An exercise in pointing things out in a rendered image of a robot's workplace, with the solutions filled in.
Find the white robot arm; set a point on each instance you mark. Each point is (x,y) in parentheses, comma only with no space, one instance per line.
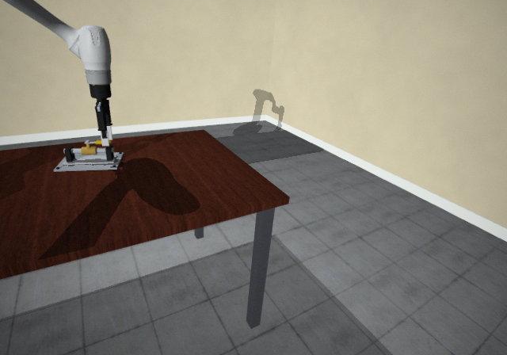
(93,41)

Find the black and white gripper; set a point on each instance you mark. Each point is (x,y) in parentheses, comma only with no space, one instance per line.
(101,93)

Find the ball valve with yellow lever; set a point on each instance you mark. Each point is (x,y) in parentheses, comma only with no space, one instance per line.
(91,152)

